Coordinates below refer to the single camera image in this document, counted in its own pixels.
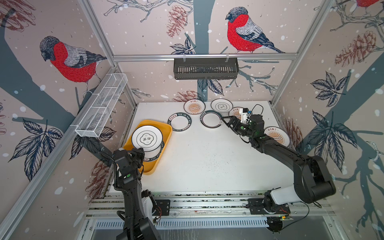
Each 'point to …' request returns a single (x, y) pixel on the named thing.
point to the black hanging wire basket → (206, 68)
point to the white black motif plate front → (148, 137)
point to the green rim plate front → (151, 155)
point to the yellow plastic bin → (151, 167)
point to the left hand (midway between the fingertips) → (141, 146)
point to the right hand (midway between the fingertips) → (224, 122)
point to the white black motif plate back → (221, 105)
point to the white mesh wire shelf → (101, 105)
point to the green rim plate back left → (180, 121)
